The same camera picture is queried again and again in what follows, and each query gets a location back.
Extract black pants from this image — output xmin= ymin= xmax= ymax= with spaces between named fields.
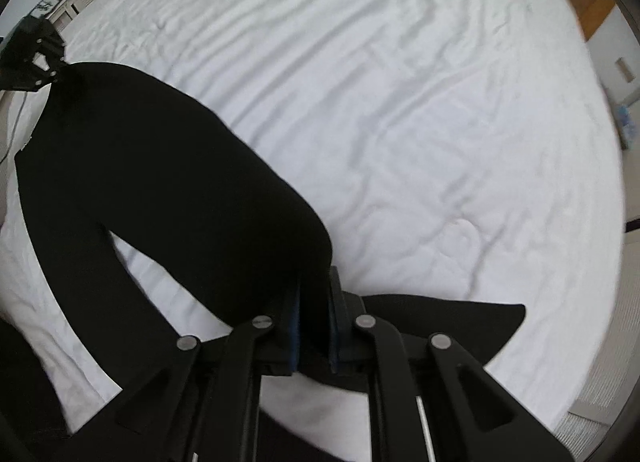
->
xmin=0 ymin=61 xmax=527 ymax=462

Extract wall socket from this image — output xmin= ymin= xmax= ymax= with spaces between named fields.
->
xmin=615 ymin=57 xmax=634 ymax=83

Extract blue item on nightstand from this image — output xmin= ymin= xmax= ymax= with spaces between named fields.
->
xmin=615 ymin=104 xmax=639 ymax=150

